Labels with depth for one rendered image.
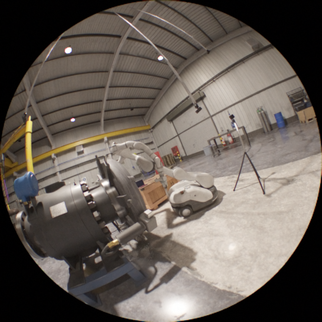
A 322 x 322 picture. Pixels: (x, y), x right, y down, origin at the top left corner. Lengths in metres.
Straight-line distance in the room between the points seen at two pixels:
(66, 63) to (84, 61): 1.26
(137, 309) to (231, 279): 0.59
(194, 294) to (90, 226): 0.77
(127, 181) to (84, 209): 0.36
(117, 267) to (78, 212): 0.43
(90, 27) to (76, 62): 2.51
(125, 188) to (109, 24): 7.82
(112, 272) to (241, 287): 0.77
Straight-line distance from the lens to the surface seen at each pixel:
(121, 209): 0.87
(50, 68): 9.01
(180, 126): 10.89
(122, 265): 0.84
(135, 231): 0.71
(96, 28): 7.93
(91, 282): 0.90
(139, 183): 2.09
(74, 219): 0.78
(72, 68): 8.90
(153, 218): 0.72
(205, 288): 0.83
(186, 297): 0.83
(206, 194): 1.34
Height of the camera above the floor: 0.78
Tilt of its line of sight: level
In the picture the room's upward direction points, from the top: 22 degrees counter-clockwise
